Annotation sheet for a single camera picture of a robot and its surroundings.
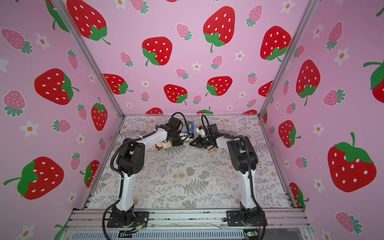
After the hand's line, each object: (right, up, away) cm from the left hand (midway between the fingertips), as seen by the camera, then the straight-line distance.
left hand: (183, 138), depth 103 cm
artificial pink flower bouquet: (-12, -3, -7) cm, 14 cm away
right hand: (+4, -4, -7) cm, 9 cm away
